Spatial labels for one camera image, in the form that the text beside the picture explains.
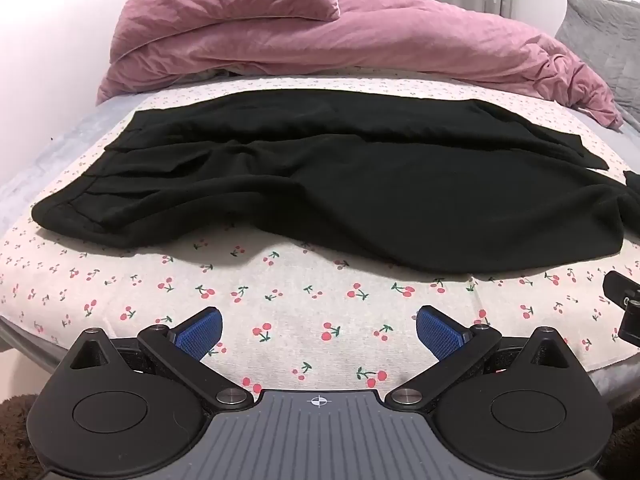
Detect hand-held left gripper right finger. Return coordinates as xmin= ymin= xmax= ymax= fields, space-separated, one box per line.
xmin=385 ymin=304 xmax=573 ymax=408

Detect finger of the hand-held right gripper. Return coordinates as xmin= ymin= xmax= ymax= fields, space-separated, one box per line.
xmin=602 ymin=270 xmax=640 ymax=348

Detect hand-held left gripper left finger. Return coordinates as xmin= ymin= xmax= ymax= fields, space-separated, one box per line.
xmin=67 ymin=307 xmax=256 ymax=408

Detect black pants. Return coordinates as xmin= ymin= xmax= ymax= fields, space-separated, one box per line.
xmin=31 ymin=89 xmax=640 ymax=275

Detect cherry-print bed cover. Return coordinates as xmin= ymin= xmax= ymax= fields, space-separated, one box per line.
xmin=0 ymin=72 xmax=640 ymax=401

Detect grey padded headboard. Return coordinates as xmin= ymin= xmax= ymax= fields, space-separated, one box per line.
xmin=554 ymin=0 xmax=640 ymax=132

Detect pink duvet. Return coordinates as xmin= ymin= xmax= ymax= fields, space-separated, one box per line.
xmin=95 ymin=0 xmax=625 ymax=128

